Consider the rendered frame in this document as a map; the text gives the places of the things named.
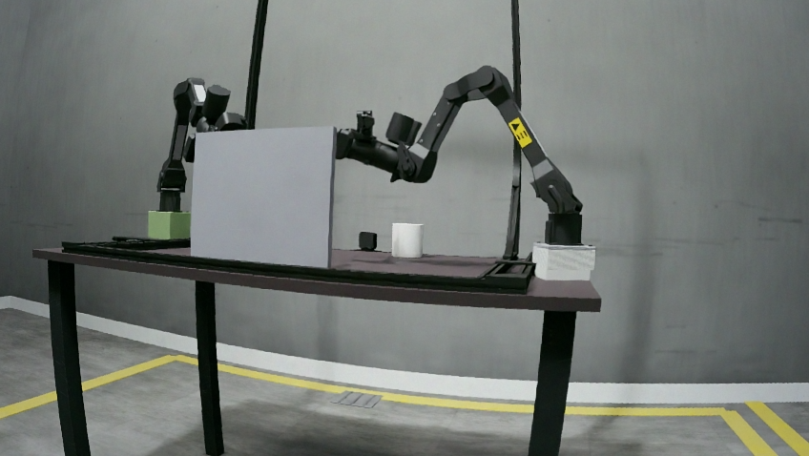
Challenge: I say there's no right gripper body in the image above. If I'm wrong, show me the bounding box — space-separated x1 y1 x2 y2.
183 125 211 163

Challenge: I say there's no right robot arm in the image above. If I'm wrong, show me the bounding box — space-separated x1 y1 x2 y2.
156 77 248 212

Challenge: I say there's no white mug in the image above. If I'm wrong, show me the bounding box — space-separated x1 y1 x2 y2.
391 223 424 258

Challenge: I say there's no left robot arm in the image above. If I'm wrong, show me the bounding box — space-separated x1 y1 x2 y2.
373 65 584 246

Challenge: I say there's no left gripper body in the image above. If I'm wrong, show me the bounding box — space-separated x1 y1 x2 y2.
336 128 382 166

